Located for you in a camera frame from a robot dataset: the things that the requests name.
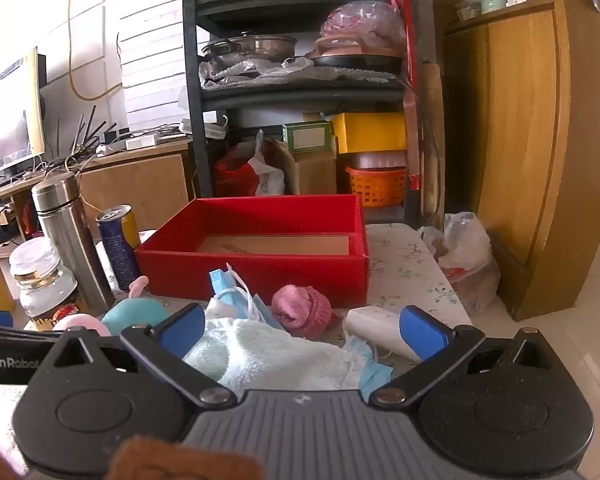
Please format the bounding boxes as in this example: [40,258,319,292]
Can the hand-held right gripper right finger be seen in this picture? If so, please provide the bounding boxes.
[369,305,563,407]

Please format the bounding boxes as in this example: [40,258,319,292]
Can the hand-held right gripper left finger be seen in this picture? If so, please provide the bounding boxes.
[40,304,236,408]

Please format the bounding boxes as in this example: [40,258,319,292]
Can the pink and teal pig plush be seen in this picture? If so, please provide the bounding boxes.
[52,276,171,337]

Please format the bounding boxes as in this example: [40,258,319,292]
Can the blue face mask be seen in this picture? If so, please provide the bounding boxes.
[345,337,393,401]
[207,262,286,331]

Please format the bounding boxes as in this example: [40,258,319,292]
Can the light blue fuzzy towel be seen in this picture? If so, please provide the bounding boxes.
[182,317,366,393]

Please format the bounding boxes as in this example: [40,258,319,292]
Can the red cardboard box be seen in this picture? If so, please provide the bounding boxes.
[135,194,370,308]

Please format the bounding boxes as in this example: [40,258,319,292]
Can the pink fuzzy sock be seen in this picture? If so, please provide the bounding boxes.
[271,284,343,338]

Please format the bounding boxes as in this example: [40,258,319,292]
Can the glass jar with clear lid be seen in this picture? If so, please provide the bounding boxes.
[9,236,88,331]

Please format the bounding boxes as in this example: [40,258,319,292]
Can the clear plastic bag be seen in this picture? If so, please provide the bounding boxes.
[419,211,502,317]

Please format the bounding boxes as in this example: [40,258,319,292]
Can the blue drink can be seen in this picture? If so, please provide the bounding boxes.
[96,204,142,292]

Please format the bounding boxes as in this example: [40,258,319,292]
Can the stainless steel thermos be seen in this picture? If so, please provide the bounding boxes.
[31,172,116,316]

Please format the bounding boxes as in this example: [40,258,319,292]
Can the orange plastic basket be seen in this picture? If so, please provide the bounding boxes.
[344,165,408,208]

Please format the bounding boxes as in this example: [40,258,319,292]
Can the wooden media stand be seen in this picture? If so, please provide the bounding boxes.
[0,137,193,241]

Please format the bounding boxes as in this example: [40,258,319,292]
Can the red and white plastic bag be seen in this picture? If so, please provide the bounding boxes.
[214,130,286,197]

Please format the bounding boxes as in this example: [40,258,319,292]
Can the brown cardboard box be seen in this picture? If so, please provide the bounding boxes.
[275,137,338,196]

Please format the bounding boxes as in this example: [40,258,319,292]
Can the white power adapter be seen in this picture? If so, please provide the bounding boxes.
[125,132,161,151]

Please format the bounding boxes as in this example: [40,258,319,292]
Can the brown cardboard sheet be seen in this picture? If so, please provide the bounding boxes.
[422,62,446,221]

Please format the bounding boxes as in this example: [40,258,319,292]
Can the yellow box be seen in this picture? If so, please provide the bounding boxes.
[330,112,407,155]

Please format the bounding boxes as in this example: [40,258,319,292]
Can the black router with antennas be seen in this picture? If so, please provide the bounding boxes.
[55,105,118,161]

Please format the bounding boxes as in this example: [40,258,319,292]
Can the flat screen monitor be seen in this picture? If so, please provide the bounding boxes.
[0,47,47,176]

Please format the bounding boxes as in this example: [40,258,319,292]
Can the wooden cabinet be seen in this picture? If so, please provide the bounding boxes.
[442,0,600,322]

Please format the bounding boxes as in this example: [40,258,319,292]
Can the green box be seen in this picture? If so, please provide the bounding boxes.
[282,121,332,153]

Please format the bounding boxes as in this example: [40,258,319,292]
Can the black metal shelf rack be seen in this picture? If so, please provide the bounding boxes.
[182,0,446,231]

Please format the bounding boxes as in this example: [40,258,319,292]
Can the bubble wrap sheet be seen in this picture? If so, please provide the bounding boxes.
[198,56,406,91]

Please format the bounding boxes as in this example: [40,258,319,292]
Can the pan with pink lid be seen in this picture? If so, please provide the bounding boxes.
[305,34,405,73]

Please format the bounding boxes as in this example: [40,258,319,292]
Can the steel pot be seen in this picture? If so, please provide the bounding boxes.
[201,31,298,63]

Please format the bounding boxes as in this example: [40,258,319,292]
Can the pink plastic bag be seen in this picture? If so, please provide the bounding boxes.
[320,1,406,51]

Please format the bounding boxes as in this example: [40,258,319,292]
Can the yellow cable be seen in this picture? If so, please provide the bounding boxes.
[67,0,123,102]

